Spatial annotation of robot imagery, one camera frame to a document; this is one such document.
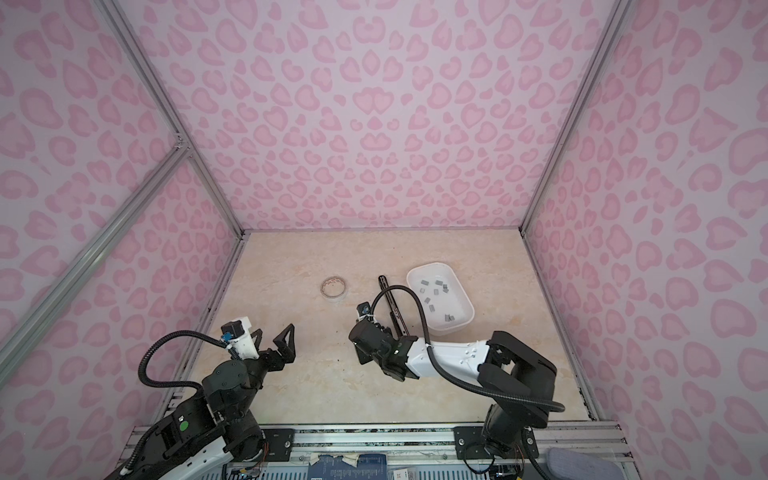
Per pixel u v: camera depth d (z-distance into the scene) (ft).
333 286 3.40
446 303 3.28
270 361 2.07
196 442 1.67
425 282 3.40
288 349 2.13
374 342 2.07
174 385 1.80
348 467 2.27
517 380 1.43
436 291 3.31
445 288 3.38
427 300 3.30
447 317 3.12
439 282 3.40
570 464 2.23
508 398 1.26
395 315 3.12
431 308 3.27
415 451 2.39
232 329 1.93
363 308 2.44
